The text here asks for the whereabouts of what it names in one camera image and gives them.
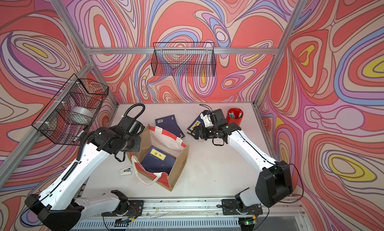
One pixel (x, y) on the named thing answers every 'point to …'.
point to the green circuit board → (122, 222)
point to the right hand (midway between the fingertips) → (199, 137)
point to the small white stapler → (127, 171)
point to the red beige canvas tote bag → (174, 146)
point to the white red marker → (240, 114)
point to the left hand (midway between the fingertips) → (137, 144)
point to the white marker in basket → (82, 131)
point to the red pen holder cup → (234, 115)
